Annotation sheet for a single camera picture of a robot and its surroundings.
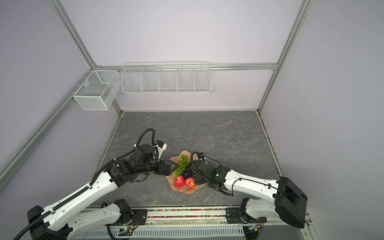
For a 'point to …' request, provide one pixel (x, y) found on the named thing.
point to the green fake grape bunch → (182, 163)
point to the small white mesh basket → (99, 90)
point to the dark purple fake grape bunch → (188, 172)
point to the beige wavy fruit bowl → (171, 178)
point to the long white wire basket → (166, 78)
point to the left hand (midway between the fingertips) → (170, 167)
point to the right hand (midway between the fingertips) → (199, 174)
